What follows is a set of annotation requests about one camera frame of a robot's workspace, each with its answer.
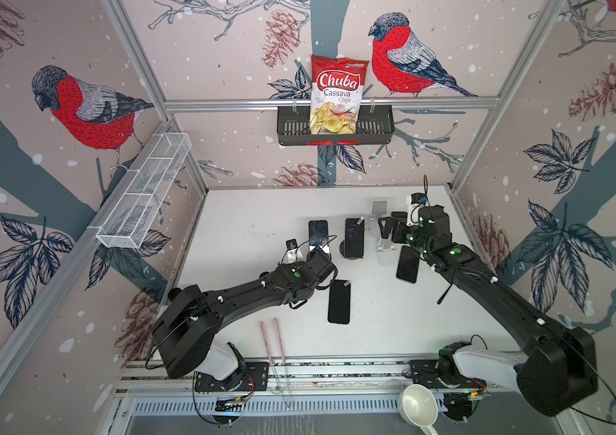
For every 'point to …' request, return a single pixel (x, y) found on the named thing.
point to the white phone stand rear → (379, 208)
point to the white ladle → (418, 406)
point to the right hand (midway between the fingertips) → (387, 224)
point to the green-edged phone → (318, 233)
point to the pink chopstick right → (283, 360)
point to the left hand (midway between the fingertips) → (305, 272)
